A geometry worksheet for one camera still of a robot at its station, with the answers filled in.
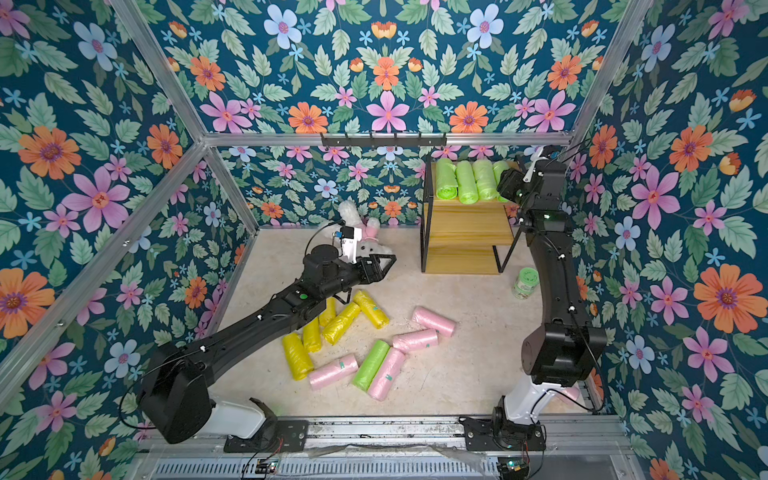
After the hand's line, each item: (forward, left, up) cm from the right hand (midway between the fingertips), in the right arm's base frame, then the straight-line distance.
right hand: (514, 170), depth 76 cm
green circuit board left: (-62, +61, -44) cm, 97 cm away
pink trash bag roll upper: (-23, +21, -38) cm, 50 cm away
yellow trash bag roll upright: (-30, +56, -37) cm, 74 cm away
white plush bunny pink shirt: (+15, +51, -30) cm, 61 cm away
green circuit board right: (-59, +1, -44) cm, 74 cm away
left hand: (-20, +32, -12) cm, 39 cm away
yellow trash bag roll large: (-37, +58, -37) cm, 78 cm away
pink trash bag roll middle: (-30, +25, -37) cm, 54 cm away
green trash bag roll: (-38, +38, -38) cm, 66 cm away
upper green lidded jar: (-12, -10, -33) cm, 36 cm away
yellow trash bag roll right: (-21, +39, -38) cm, 58 cm away
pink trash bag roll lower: (-40, +33, -38) cm, 64 cm away
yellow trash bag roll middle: (-28, +49, -37) cm, 68 cm away
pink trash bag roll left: (-40, +48, -37) cm, 73 cm away
